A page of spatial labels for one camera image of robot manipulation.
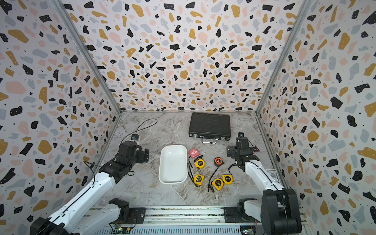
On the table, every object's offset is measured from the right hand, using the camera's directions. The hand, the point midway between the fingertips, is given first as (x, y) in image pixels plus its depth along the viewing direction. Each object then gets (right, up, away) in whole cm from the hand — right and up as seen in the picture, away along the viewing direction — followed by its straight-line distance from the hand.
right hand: (239, 148), depth 89 cm
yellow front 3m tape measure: (-8, -17, -6) cm, 19 cm away
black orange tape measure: (-13, -8, +1) cm, 15 cm away
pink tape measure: (-28, -4, +6) cm, 29 cm away
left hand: (-58, 0, -7) cm, 58 cm away
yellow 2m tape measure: (-14, -19, -7) cm, 24 cm away
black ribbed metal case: (-16, +14, +15) cm, 26 cm away
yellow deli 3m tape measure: (-24, -10, +1) cm, 26 cm away
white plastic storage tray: (-41, -13, +2) cm, 43 cm away
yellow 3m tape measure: (-25, -17, -6) cm, 31 cm away
